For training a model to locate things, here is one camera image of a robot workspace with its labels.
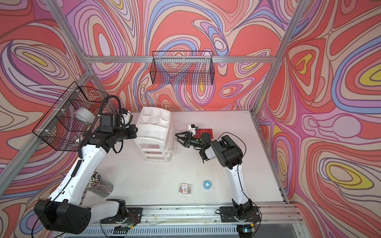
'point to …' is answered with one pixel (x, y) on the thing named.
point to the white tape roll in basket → (85, 115)
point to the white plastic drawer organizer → (157, 137)
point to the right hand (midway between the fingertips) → (176, 140)
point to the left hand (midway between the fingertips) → (138, 128)
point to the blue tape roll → (207, 184)
